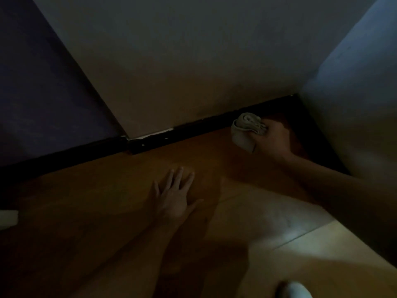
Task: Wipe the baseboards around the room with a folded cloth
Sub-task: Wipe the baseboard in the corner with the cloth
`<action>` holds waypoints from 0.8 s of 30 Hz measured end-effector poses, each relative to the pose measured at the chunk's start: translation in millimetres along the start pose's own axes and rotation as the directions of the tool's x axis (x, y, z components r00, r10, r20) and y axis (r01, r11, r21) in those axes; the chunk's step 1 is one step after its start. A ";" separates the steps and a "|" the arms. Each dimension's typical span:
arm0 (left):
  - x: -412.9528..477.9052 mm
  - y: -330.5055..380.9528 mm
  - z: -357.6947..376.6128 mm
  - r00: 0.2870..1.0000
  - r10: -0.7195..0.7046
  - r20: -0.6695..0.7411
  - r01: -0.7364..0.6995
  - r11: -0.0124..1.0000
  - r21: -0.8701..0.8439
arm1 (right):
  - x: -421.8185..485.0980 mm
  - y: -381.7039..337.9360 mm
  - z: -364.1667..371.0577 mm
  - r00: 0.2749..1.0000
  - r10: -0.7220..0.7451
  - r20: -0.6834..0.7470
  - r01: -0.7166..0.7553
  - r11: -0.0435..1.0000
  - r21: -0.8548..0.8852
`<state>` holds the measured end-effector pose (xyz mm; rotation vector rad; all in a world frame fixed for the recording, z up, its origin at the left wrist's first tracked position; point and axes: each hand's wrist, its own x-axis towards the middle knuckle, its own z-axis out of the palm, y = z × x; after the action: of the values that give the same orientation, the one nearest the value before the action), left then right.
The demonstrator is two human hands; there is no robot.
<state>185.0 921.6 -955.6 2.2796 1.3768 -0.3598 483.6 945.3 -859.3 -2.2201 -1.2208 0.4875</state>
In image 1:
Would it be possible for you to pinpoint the black baseboard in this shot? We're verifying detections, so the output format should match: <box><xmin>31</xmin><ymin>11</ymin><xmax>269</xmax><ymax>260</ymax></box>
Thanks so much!
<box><xmin>0</xmin><ymin>135</ymin><xmax>128</xmax><ymax>184</ymax></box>
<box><xmin>279</xmin><ymin>94</ymin><xmax>352</xmax><ymax>176</ymax></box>
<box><xmin>125</xmin><ymin>94</ymin><xmax>299</xmax><ymax>156</ymax></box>

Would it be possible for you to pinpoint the person's right hand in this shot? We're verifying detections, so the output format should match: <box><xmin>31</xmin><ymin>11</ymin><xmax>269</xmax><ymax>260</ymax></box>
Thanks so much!
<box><xmin>248</xmin><ymin>118</ymin><xmax>294</xmax><ymax>162</ymax></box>

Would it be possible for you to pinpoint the bed with dark blue mattress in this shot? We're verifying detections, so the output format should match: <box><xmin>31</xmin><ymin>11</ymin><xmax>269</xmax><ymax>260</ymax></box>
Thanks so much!
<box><xmin>0</xmin><ymin>210</ymin><xmax>19</xmax><ymax>231</ymax></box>

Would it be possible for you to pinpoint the person's right forearm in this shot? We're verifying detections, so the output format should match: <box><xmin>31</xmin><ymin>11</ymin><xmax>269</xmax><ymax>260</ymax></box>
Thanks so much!
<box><xmin>279</xmin><ymin>150</ymin><xmax>397</xmax><ymax>267</ymax></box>

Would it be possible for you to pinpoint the white shoe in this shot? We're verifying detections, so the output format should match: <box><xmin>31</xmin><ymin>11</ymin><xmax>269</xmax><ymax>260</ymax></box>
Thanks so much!
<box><xmin>275</xmin><ymin>280</ymin><xmax>314</xmax><ymax>298</ymax></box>

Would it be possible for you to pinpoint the grey cleaning cloth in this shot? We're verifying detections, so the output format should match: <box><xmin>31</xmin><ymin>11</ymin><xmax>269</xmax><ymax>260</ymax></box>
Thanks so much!
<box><xmin>230</xmin><ymin>112</ymin><xmax>268</xmax><ymax>154</ymax></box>

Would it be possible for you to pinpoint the person's left hand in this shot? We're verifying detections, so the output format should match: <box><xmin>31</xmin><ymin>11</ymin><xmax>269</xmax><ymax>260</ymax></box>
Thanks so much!
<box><xmin>151</xmin><ymin>166</ymin><xmax>204</xmax><ymax>228</ymax></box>

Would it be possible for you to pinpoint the person's left forearm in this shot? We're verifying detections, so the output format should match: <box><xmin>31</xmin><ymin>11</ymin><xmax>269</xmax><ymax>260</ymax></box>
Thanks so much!
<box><xmin>71</xmin><ymin>219</ymin><xmax>184</xmax><ymax>298</ymax></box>

